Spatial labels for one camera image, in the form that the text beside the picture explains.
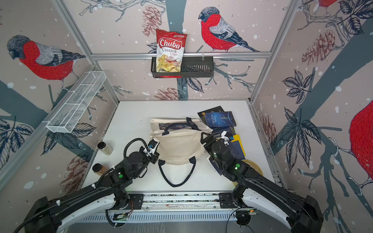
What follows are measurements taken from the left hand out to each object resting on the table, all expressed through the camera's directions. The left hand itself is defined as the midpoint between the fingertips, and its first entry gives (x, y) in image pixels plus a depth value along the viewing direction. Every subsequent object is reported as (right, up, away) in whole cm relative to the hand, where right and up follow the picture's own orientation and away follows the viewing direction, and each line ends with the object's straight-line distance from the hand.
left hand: (160, 140), depth 77 cm
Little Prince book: (+38, +9, +26) cm, 47 cm away
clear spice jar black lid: (-35, -6, +8) cm, 37 cm away
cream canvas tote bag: (+10, -3, +18) cm, 21 cm away
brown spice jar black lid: (-32, -15, -1) cm, 36 cm away
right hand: (+23, +2, -1) cm, 23 cm away
